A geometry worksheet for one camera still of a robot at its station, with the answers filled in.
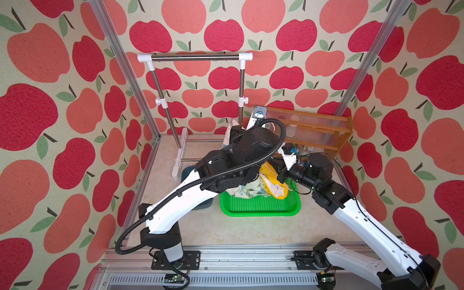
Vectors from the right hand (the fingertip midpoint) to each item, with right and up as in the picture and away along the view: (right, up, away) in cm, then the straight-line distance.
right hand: (271, 161), depth 68 cm
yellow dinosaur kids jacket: (0, -10, +9) cm, 14 cm away
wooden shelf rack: (+34, +17, +39) cm, 55 cm away
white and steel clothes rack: (-47, +11, +46) cm, 67 cm away
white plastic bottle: (+18, +16, +30) cm, 38 cm away
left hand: (-7, +9, -14) cm, 18 cm away
